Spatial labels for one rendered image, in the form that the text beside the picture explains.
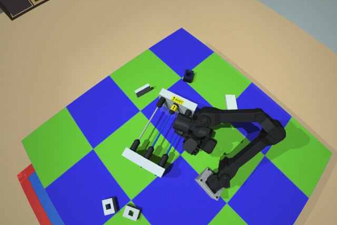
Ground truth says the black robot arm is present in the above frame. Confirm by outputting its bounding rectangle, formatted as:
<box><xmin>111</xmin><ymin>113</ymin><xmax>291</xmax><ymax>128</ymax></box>
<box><xmin>172</xmin><ymin>106</ymin><xmax>286</xmax><ymax>194</ymax></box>

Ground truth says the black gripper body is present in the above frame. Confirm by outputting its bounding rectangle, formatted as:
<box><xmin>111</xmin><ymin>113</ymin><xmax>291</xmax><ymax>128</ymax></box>
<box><xmin>174</xmin><ymin>130</ymin><xmax>216</xmax><ymax>154</ymax></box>

